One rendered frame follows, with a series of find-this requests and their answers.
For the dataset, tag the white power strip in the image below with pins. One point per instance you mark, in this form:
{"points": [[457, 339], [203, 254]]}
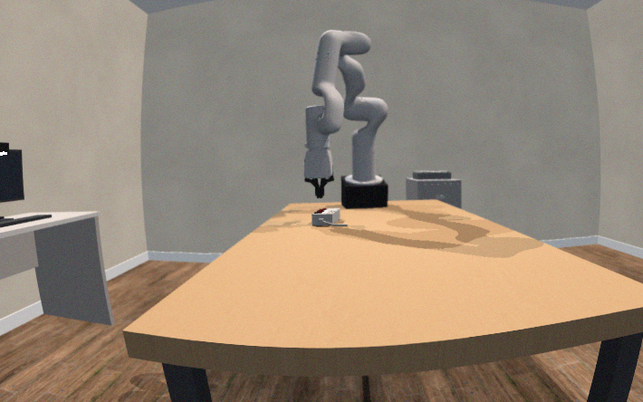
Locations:
{"points": [[327, 216]]}

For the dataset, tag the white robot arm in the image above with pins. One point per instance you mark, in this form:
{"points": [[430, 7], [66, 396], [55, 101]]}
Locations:
{"points": [[321, 121]]}

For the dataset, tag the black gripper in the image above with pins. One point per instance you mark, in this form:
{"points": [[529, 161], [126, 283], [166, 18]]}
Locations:
{"points": [[317, 165]]}

